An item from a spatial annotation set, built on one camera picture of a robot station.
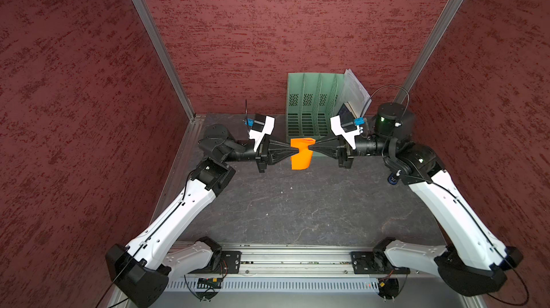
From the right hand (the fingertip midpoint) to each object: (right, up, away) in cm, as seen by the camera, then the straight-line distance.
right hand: (309, 149), depth 54 cm
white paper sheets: (+27, +23, +43) cm, 56 cm away
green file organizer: (+10, +23, +63) cm, 68 cm away
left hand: (-4, -1, 0) cm, 4 cm away
